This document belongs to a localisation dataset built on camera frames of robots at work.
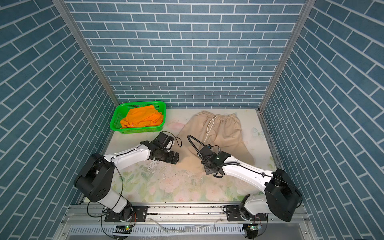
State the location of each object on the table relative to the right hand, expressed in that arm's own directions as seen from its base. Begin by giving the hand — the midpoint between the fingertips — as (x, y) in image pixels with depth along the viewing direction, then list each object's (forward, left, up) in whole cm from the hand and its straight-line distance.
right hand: (209, 165), depth 85 cm
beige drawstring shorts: (+27, -8, -2) cm, 29 cm away
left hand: (+4, +22, -2) cm, 23 cm away
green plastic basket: (+36, +69, +1) cm, 78 cm away
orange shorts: (+33, +52, +1) cm, 61 cm away
